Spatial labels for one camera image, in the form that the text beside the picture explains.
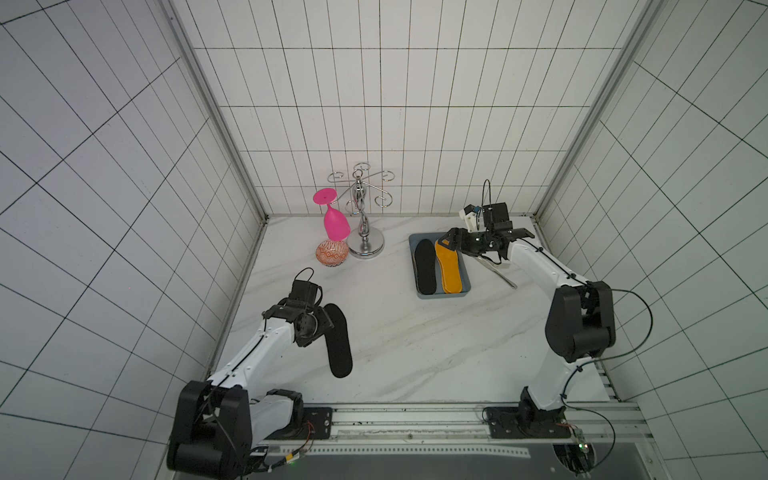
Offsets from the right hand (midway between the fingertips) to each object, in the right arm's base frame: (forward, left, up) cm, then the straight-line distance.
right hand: (435, 242), depth 91 cm
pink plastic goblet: (+5, +32, +1) cm, 33 cm away
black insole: (+1, +2, -13) cm, 13 cm away
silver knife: (+3, -21, -16) cm, 26 cm away
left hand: (-26, +33, -12) cm, 43 cm away
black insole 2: (-28, +28, -15) cm, 42 cm away
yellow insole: (0, -6, -14) cm, 15 cm away
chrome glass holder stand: (+11, +25, -14) cm, 31 cm away
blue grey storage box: (-5, -11, -14) cm, 19 cm away
